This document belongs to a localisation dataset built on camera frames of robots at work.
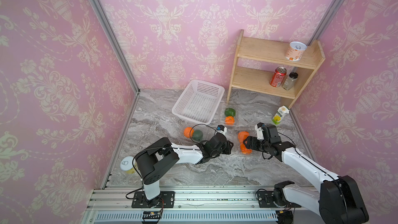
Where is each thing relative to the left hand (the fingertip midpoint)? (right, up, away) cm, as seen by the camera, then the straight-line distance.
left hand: (234, 146), depth 85 cm
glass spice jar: (+31, +36, +1) cm, 48 cm away
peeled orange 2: (+5, -1, 0) cm, 5 cm away
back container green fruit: (0, +18, +17) cm, 25 cm away
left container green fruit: (-21, +5, +5) cm, 22 cm away
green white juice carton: (+30, +14, +12) cm, 35 cm away
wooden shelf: (+17, +38, +12) cm, 43 cm away
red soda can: (+25, +39, +2) cm, 46 cm away
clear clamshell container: (-17, +9, +6) cm, 20 cm away
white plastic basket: (-20, +25, +28) cm, 42 cm away
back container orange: (0, +13, +15) cm, 19 cm away
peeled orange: (+6, +4, +8) cm, 11 cm away
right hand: (+9, +2, +2) cm, 10 cm away
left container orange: (-26, +6, +8) cm, 28 cm away
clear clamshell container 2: (-4, +16, +21) cm, 26 cm away
